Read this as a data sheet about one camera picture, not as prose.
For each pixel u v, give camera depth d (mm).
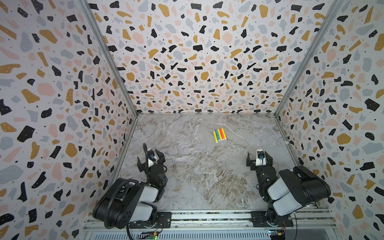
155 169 653
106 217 386
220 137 1063
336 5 706
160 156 820
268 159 820
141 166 733
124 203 433
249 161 821
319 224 749
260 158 741
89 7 702
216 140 1055
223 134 1094
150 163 718
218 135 1080
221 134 1094
